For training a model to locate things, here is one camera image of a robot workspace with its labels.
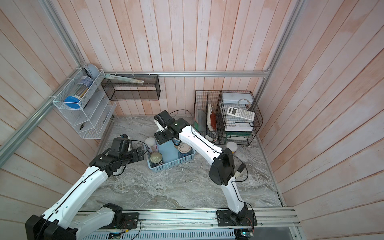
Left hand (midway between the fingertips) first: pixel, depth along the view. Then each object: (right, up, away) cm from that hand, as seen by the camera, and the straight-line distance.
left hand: (136, 155), depth 81 cm
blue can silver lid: (+27, +2, +7) cm, 28 cm away
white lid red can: (+5, +5, +12) cm, 14 cm away
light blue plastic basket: (+17, 0, +13) cm, 21 cm away
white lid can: (+55, +4, +5) cm, 55 cm away
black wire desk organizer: (+54, +22, +14) cm, 60 cm away
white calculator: (+64, +24, +10) cm, 69 cm away
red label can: (+10, -3, +3) cm, 11 cm away
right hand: (+13, +11, +4) cm, 17 cm away
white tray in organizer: (+62, +36, +19) cm, 74 cm away
